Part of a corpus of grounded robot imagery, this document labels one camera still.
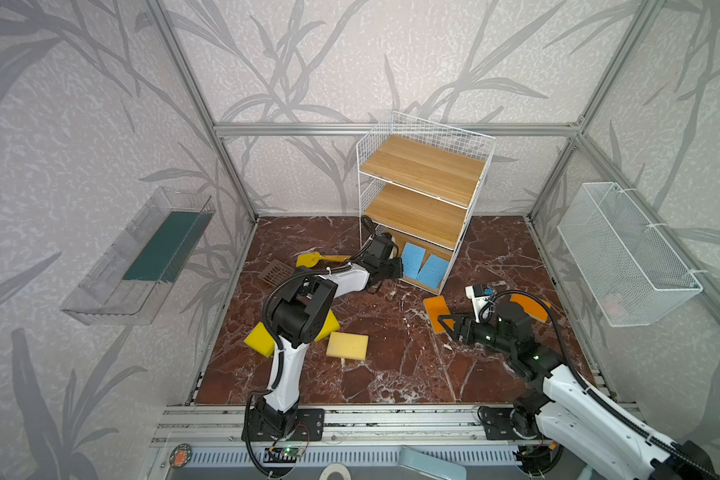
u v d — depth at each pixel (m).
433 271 1.01
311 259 1.05
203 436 0.75
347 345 0.85
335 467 0.68
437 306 0.94
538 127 0.96
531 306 0.69
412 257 1.03
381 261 0.81
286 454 0.71
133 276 0.64
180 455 0.69
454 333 0.72
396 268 0.89
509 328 0.61
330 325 0.90
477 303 0.72
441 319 0.77
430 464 0.65
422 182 0.72
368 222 0.87
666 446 0.42
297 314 0.54
